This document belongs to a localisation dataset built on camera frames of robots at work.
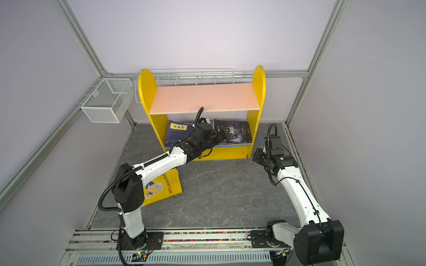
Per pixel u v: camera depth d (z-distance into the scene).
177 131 0.91
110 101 0.97
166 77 0.94
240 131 0.91
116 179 0.50
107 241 0.75
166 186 0.87
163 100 0.76
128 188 0.46
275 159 0.55
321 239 0.39
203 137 0.65
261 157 0.72
